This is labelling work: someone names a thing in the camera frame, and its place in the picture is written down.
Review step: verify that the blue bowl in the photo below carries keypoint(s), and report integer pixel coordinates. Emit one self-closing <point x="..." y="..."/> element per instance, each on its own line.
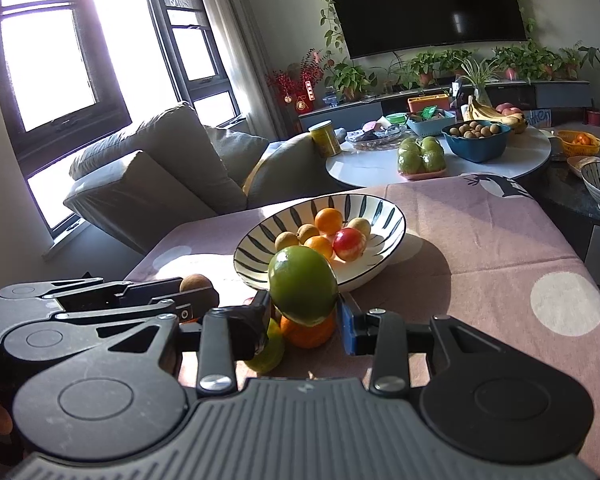
<point x="475" y="150"/>

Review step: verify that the pile of kiwi fruits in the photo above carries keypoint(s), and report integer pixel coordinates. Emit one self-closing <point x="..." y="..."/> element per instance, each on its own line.
<point x="475" y="130"/>

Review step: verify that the wall television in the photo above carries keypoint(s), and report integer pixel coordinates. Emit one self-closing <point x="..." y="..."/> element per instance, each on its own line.
<point x="430" y="5"/>

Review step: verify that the potted green plant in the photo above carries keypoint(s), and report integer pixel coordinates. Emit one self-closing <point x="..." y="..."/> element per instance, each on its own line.
<point x="350" y="79"/>
<point x="540" y="61"/>
<point x="455" y="59"/>
<point x="422" y="66"/>
<point x="510" y="61"/>
<point x="571" y="62"/>

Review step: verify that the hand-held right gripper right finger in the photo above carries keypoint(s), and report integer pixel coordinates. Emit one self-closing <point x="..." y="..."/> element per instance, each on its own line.
<point x="346" y="330"/>

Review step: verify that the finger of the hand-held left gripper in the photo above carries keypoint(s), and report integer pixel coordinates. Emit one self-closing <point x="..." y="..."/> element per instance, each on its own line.
<point x="200" y="303"/>
<point x="145" y="287"/>

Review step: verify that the orange box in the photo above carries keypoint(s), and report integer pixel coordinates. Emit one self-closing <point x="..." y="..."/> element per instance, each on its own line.
<point x="427" y="102"/>

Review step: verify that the orange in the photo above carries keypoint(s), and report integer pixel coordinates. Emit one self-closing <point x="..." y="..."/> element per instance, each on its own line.
<point x="328" y="221"/>
<point x="310" y="335"/>
<point x="320" y="246"/>

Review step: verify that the tray of green apples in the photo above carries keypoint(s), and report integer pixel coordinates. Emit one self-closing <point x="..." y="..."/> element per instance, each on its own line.
<point x="422" y="159"/>

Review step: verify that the bunch of bananas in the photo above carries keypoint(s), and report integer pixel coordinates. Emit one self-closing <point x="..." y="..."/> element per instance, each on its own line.
<point x="490" y="112"/>

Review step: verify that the white round coffee table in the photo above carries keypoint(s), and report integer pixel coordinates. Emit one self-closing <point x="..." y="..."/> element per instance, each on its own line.
<point x="370" y="170"/>

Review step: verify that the blue basket with packets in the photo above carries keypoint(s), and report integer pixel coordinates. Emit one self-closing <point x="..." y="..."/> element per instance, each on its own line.
<point x="430" y="127"/>

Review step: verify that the narrow dark-framed window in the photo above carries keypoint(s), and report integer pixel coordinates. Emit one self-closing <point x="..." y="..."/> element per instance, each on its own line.
<point x="195" y="50"/>

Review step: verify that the large striped ceramic bowl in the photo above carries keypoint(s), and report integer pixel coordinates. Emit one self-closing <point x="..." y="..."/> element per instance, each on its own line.
<point x="380" y="230"/>

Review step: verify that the dark round side table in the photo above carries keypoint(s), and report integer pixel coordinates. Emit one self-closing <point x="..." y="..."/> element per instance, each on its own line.
<point x="555" y="185"/>

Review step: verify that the spider plant in vase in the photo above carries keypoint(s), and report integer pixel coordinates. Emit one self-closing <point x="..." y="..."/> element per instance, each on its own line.
<point x="475" y="77"/>

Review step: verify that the yellow can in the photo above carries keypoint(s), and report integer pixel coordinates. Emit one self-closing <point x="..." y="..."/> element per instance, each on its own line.
<point x="325" y="139"/>

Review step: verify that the orange basket with tangerines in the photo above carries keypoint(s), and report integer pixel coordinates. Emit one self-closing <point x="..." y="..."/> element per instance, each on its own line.
<point x="579" y="142"/>

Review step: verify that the red apple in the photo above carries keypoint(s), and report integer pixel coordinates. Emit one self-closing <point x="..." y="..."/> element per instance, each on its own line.
<point x="350" y="243"/>

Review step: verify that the red flower decoration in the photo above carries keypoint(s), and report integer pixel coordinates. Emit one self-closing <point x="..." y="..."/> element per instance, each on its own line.
<point x="295" y="85"/>

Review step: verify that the blue printed box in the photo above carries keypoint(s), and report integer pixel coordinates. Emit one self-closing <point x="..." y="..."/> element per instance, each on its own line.
<point x="537" y="118"/>

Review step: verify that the red pot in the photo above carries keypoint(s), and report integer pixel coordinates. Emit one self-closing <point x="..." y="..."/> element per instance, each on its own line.
<point x="595" y="117"/>

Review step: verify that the wooden plate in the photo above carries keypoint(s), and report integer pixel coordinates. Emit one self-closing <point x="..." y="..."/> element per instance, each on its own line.
<point x="577" y="164"/>

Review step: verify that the pink peaches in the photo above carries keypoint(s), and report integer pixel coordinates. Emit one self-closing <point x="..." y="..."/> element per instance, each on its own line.
<point x="507" y="109"/>

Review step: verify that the large dark-framed window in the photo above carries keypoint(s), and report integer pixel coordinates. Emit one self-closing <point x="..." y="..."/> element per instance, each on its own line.
<point x="55" y="60"/>

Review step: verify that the brown kiwi fruit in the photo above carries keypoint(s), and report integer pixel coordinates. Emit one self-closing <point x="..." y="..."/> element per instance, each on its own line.
<point x="286" y="241"/>
<point x="308" y="232"/>
<point x="195" y="281"/>
<point x="360" y="226"/>

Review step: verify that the green bowl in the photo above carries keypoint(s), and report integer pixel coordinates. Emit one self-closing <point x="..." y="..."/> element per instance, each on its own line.
<point x="395" y="118"/>

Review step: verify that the beige curtain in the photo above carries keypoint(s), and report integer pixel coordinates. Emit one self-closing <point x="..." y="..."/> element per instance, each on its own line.
<point x="235" y="35"/>

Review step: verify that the green apple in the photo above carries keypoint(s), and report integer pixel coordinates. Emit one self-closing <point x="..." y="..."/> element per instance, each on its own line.
<point x="300" y="285"/>
<point x="275" y="355"/>

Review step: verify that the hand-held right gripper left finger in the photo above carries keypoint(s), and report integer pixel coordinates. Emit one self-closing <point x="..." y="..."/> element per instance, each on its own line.
<point x="245" y="330"/>

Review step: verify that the grey television cabinet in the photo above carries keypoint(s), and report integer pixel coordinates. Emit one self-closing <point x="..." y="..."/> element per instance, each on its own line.
<point x="560" y="92"/>

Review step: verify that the grey sofa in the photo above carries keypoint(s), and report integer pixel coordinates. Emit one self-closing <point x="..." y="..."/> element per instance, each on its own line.
<point x="145" y="180"/>

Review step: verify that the grey cushion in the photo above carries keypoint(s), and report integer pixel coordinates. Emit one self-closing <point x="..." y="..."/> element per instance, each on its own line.
<point x="235" y="150"/>

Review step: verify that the glass plate with snacks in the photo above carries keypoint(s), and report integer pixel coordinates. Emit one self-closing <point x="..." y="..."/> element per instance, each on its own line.
<point x="375" y="138"/>

